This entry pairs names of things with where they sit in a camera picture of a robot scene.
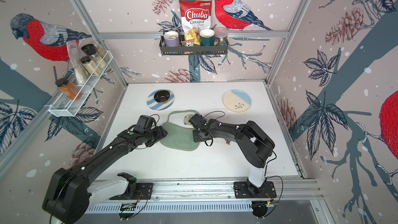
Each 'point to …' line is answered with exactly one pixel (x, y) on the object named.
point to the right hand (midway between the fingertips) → (197, 137)
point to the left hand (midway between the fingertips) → (166, 131)
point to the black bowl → (161, 96)
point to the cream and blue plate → (236, 100)
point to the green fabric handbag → (179, 137)
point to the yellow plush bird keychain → (186, 119)
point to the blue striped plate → (154, 105)
